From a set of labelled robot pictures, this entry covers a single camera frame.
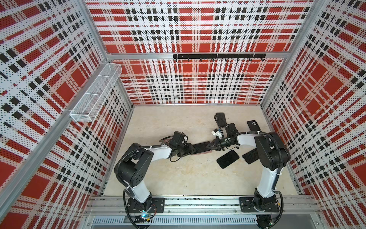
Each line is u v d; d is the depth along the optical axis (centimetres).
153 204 73
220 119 116
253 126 108
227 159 98
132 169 47
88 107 91
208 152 90
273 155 51
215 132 93
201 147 94
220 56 89
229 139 77
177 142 75
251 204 73
